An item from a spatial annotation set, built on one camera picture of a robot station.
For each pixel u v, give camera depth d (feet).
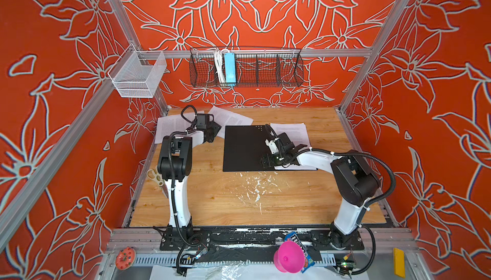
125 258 2.24
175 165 1.83
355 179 1.60
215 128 3.18
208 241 2.39
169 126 3.81
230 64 2.90
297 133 3.54
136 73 3.04
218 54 2.87
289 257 2.12
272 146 2.86
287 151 2.40
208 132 3.03
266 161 2.73
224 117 3.74
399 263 2.29
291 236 2.39
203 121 2.79
